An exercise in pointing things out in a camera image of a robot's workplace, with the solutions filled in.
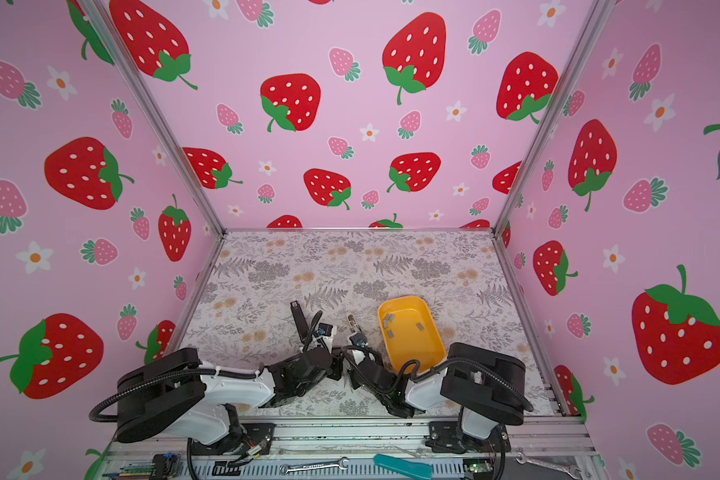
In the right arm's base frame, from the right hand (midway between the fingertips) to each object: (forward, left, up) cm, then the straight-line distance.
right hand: (347, 357), depth 85 cm
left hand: (+1, 0, 0) cm, 1 cm away
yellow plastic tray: (+12, -18, -4) cm, 22 cm away
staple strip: (+14, -21, -3) cm, 26 cm away
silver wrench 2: (-19, -58, -4) cm, 61 cm away
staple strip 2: (+11, -12, -3) cm, 16 cm away
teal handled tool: (-24, -19, -4) cm, 30 cm away
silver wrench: (-28, +10, -3) cm, 30 cm away
